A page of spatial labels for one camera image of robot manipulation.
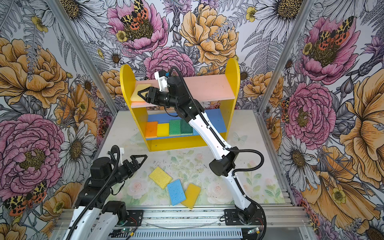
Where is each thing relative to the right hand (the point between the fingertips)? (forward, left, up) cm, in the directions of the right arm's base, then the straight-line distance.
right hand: (142, 98), depth 66 cm
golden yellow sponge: (-27, -20, -43) cm, 55 cm away
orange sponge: (+4, +4, -27) cm, 28 cm away
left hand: (-18, +3, -26) cm, 32 cm away
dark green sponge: (+5, -17, -28) cm, 33 cm away
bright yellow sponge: (+5, -3, -27) cm, 28 cm away
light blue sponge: (+3, -22, -28) cm, 36 cm away
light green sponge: (+6, -10, -28) cm, 30 cm away
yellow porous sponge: (-18, -2, -43) cm, 46 cm away
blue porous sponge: (-27, -12, -41) cm, 51 cm away
